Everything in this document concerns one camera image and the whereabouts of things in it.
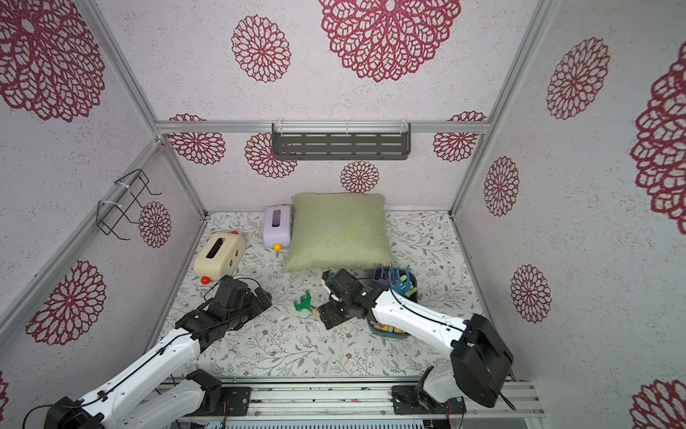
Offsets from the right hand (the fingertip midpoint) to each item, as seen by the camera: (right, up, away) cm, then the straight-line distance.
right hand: (329, 310), depth 81 cm
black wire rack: (-59, +29, -8) cm, 67 cm away
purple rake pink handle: (+18, +8, +11) cm, 22 cm away
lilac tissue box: (-21, +26, +22) cm, 40 cm away
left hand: (-21, +1, +3) cm, 21 cm away
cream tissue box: (-39, +16, +14) cm, 45 cm away
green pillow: (+2, +25, +17) cm, 30 cm away
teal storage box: (+29, +7, +10) cm, 31 cm away
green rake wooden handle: (-9, -1, +13) cm, 16 cm away
